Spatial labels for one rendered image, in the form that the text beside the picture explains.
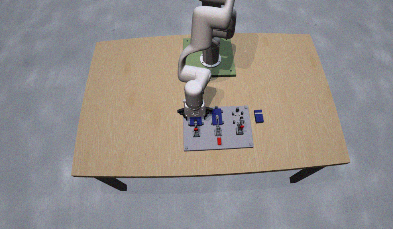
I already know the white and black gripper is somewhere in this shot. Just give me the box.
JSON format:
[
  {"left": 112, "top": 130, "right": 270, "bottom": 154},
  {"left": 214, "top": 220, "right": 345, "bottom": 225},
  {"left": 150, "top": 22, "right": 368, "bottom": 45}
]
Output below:
[{"left": 177, "top": 100, "right": 213, "bottom": 121}]

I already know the toggle clamp with red handle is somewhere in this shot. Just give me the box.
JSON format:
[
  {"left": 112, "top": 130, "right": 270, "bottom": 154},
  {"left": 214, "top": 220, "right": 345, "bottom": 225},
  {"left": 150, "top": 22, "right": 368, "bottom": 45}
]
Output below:
[
  {"left": 236, "top": 117, "right": 244, "bottom": 135},
  {"left": 193, "top": 119, "right": 200, "bottom": 137},
  {"left": 214, "top": 115, "right": 222, "bottom": 145}
]

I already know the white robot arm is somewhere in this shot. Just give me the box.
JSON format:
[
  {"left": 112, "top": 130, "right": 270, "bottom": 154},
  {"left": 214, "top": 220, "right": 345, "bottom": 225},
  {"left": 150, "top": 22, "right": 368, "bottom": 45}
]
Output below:
[{"left": 178, "top": 0, "right": 236, "bottom": 109}]

